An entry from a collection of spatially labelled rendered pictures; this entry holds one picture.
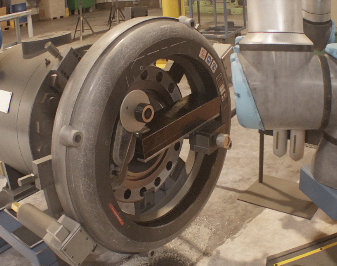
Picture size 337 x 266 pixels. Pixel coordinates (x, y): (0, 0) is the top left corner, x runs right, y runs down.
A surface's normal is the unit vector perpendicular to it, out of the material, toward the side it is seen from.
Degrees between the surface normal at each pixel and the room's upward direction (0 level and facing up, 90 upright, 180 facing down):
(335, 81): 58
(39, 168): 90
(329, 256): 0
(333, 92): 72
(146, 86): 90
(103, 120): 90
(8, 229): 0
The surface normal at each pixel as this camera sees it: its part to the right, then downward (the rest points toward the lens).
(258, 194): -0.07, -0.93
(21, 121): -0.60, 0.03
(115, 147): 0.14, 0.08
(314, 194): -0.96, 0.16
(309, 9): -0.65, 0.57
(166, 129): 0.79, 0.18
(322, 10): 0.12, 0.66
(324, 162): -0.91, -0.15
